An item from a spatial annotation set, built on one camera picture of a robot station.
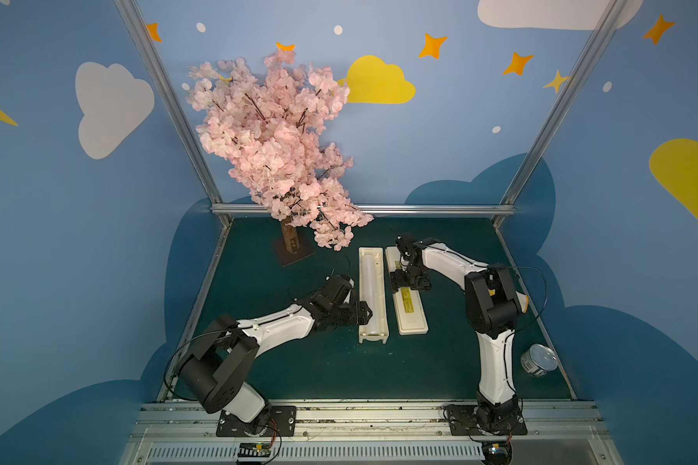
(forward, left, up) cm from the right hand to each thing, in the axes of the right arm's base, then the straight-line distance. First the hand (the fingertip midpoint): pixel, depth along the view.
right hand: (409, 286), depth 100 cm
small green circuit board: (-50, +42, -3) cm, 65 cm away
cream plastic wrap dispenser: (-12, 0, 0) cm, 12 cm away
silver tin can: (-24, -34, +4) cm, 42 cm away
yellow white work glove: (-2, -39, -2) cm, 40 cm away
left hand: (-13, +15, +6) cm, 21 cm away
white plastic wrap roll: (-3, +14, +1) cm, 14 cm away
